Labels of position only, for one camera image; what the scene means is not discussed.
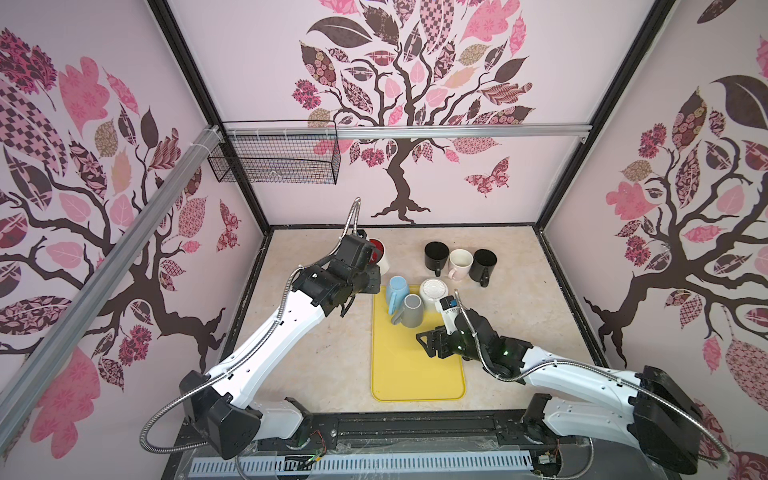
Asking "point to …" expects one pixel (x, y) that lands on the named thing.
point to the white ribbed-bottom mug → (432, 290)
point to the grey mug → (412, 314)
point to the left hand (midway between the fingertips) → (371, 278)
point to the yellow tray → (402, 370)
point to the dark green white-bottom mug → (435, 256)
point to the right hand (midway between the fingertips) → (425, 331)
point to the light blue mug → (396, 291)
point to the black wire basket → (278, 151)
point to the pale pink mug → (460, 261)
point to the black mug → (482, 266)
